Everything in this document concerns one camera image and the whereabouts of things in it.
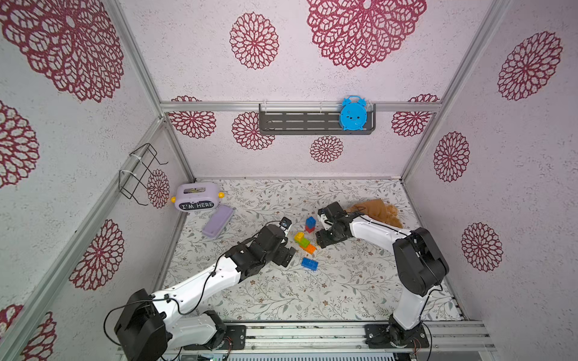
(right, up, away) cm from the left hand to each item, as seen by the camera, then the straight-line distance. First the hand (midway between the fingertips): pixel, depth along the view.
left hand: (280, 243), depth 81 cm
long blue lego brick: (+11, -10, +9) cm, 17 cm away
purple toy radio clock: (-38, +17, +19) cm, 46 cm away
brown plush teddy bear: (+42, +11, +14) cm, 46 cm away
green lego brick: (+10, -2, +12) cm, 16 cm away
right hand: (+18, 0, +14) cm, 23 cm away
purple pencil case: (-29, +5, +19) cm, 35 cm away
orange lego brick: (+12, -5, +13) cm, 18 cm away
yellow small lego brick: (+7, +1, +11) cm, 13 cm away
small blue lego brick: (+13, +6, +16) cm, 21 cm away
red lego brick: (+12, +2, +19) cm, 23 cm away
